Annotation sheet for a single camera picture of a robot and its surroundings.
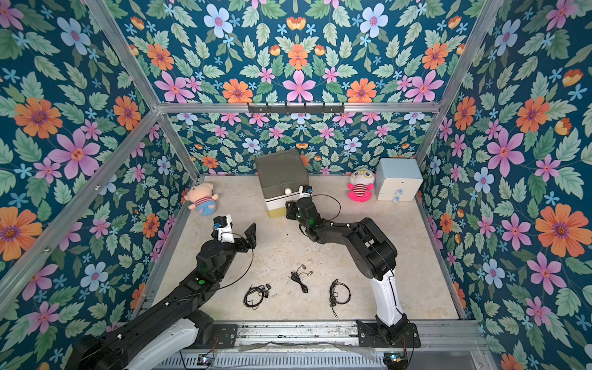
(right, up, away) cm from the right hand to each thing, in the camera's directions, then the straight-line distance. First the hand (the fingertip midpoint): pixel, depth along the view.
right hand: (289, 202), depth 96 cm
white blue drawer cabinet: (+47, +10, +2) cm, 48 cm away
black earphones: (-11, -34, -14) cm, 38 cm away
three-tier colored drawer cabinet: (-6, +13, +19) cm, 24 cm away
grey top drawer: (-6, +14, +19) cm, 24 cm away
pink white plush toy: (+34, +9, +13) cm, 37 cm away
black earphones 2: (+3, -28, -10) cm, 30 cm away
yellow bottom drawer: (-6, -5, +2) cm, 8 cm away
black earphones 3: (+20, -33, -13) cm, 41 cm away
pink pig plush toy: (-39, +1, +6) cm, 40 cm away
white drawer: (-4, 0, -1) cm, 4 cm away
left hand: (-13, -7, -17) cm, 23 cm away
